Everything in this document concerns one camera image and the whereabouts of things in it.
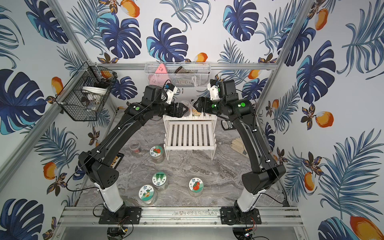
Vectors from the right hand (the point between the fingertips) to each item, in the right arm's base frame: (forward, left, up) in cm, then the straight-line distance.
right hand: (200, 104), depth 72 cm
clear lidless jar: (+3, +6, -2) cm, 7 cm away
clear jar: (+2, +3, -8) cm, 9 cm away
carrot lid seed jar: (-33, +26, -29) cm, 51 cm away
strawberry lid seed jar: (-29, +2, -30) cm, 42 cm away
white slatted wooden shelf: (+1, +6, -25) cm, 25 cm away
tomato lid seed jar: (-11, +25, -29) cm, 40 cm away
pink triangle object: (+25, +24, -1) cm, 34 cm away
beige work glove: (+1, -26, -37) cm, 45 cm away
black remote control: (+18, -21, -36) cm, 45 cm away
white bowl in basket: (+10, +56, 0) cm, 57 cm away
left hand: (+2, +9, -1) cm, 10 cm away
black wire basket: (+18, +71, -9) cm, 74 cm away
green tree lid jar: (-26, +21, -29) cm, 45 cm away
